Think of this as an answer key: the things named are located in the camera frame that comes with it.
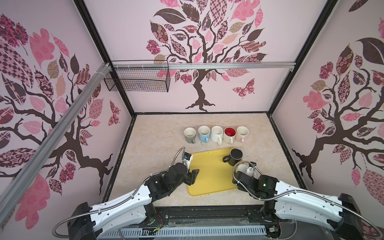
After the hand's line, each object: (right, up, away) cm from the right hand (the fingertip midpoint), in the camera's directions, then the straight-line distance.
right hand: (239, 182), depth 80 cm
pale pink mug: (+8, +27, +20) cm, 34 cm away
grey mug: (-28, +26, +21) cm, 43 cm away
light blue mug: (-18, +27, +21) cm, 39 cm away
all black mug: (-1, +13, +6) cm, 14 cm away
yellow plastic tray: (-12, 0, +12) cm, 17 cm away
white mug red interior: (0, +26, +24) cm, 35 cm away
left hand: (-25, +7, -3) cm, 26 cm away
